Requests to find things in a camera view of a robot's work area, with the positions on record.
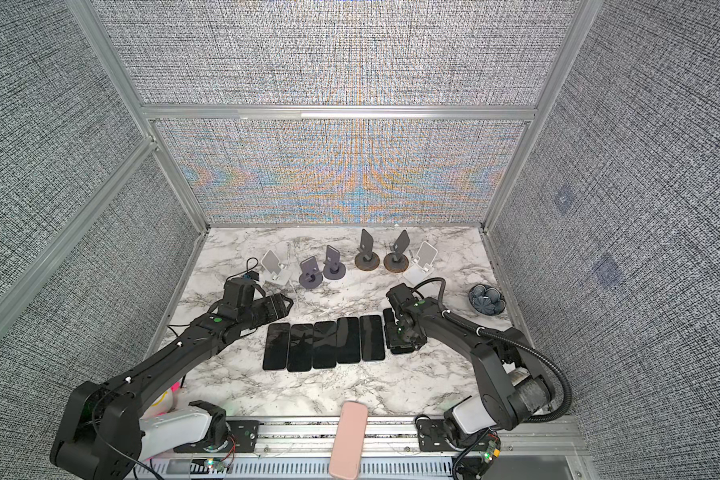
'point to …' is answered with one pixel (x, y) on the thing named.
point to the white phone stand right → (422, 266)
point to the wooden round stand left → (367, 261)
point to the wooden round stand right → (396, 262)
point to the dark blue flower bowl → (486, 299)
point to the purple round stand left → (310, 278)
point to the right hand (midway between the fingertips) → (398, 339)
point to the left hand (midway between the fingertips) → (285, 305)
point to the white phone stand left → (275, 271)
